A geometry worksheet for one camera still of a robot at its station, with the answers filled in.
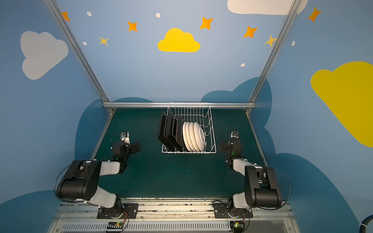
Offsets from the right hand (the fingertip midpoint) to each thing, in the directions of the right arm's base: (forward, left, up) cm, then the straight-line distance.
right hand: (232, 141), depth 95 cm
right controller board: (-46, +1, -10) cm, 47 cm away
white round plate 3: (-4, +26, +9) cm, 28 cm away
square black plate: (-3, +35, +11) cm, 36 cm away
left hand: (-4, +67, +1) cm, 67 cm away
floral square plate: (-4, +45, +11) cm, 47 cm away
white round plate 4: (-2, +22, +7) cm, 23 cm away
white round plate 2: (-5, +29, +9) cm, 31 cm away
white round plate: (-5, +31, +10) cm, 33 cm away
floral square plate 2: (-4, +40, +13) cm, 42 cm away
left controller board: (-49, +64, -9) cm, 81 cm away
